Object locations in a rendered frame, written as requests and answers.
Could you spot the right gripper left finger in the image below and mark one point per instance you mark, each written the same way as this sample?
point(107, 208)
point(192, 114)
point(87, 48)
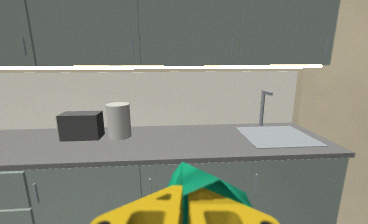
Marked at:
point(161, 207)

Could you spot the green pillowcase with star pattern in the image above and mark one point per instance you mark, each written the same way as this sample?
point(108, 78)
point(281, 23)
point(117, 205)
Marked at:
point(193, 179)

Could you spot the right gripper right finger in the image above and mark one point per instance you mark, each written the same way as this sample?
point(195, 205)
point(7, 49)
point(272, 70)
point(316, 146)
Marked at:
point(207, 207)

